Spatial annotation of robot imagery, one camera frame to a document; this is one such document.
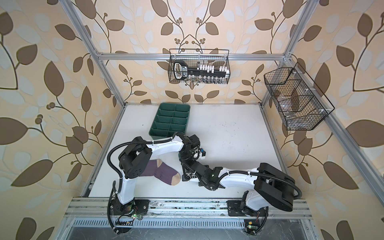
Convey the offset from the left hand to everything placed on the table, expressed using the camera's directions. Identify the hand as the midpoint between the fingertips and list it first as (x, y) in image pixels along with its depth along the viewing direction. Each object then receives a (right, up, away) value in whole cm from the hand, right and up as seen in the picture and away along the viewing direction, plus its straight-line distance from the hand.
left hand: (195, 172), depth 84 cm
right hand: (+3, 0, +2) cm, 3 cm away
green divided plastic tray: (-19, +30, +23) cm, 43 cm away
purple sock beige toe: (-19, -1, +3) cm, 19 cm away
